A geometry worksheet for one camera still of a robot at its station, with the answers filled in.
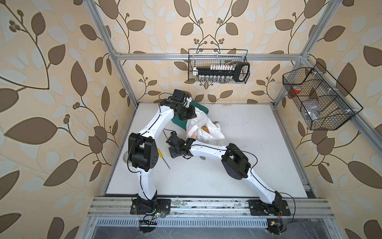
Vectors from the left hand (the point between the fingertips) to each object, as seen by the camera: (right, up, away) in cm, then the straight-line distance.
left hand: (194, 112), depth 87 cm
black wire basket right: (+65, +4, -15) cm, 67 cm away
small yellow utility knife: (+7, -10, +15) cm, 19 cm away
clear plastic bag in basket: (+60, +1, -13) cm, 62 cm away
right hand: (-12, -24, +8) cm, 28 cm away
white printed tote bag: (0, -10, -7) cm, 12 cm away
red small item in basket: (+61, +14, 0) cm, 62 cm away
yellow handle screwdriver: (-20, -27, +5) cm, 34 cm away
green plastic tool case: (-8, -7, +15) cm, 18 cm away
